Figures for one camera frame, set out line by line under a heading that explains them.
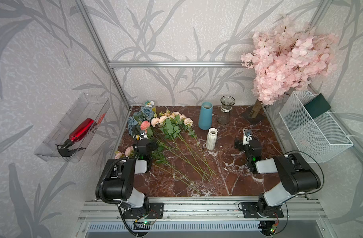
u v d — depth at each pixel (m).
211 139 0.86
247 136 0.80
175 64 0.94
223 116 1.12
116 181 0.46
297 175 0.46
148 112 0.99
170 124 1.00
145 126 0.96
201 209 0.76
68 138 0.61
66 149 0.59
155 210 0.73
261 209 0.67
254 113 1.09
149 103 1.12
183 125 1.07
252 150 0.71
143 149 0.72
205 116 0.97
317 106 0.73
